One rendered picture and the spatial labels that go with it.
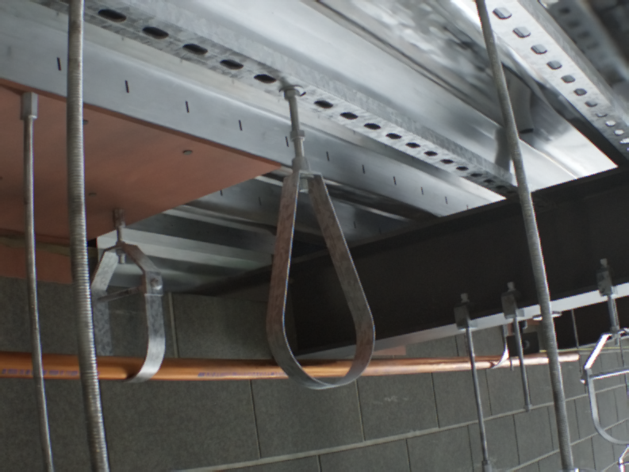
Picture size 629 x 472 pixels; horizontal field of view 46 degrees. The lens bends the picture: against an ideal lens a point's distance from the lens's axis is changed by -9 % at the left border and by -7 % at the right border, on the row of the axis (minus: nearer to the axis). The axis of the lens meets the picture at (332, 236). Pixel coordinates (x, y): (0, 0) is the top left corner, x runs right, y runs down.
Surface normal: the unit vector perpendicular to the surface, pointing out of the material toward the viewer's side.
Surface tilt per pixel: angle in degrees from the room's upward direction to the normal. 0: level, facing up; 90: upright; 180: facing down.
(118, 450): 90
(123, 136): 180
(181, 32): 180
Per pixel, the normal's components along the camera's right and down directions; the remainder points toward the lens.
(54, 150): 0.13, 0.96
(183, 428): 0.82, -0.23
